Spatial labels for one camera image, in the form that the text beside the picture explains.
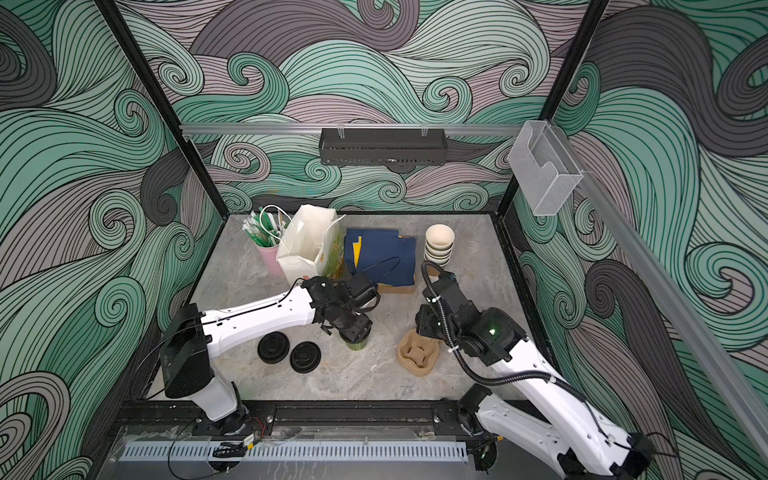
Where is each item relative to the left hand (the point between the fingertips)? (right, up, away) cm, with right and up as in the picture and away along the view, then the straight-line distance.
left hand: (359, 326), depth 79 cm
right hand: (+16, +4, -8) cm, 18 cm away
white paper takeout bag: (-17, +21, +22) cm, 35 cm away
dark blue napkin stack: (+7, +18, +24) cm, 31 cm away
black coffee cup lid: (-25, -7, +4) cm, 26 cm away
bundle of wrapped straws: (-32, +27, +16) cm, 45 cm away
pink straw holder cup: (-30, +19, +14) cm, 38 cm away
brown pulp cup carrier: (+16, -8, +1) cm, 18 cm away
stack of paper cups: (+24, +22, +9) cm, 34 cm away
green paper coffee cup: (-1, -7, +3) cm, 7 cm away
